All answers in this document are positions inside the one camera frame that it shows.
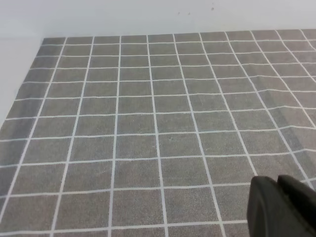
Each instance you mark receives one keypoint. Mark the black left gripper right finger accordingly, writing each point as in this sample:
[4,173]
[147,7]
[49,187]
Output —
[303,203]

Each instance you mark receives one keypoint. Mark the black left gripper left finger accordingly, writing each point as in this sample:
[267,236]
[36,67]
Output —
[269,211]

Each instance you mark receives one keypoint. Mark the grey grid tablecloth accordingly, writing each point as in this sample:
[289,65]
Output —
[156,135]

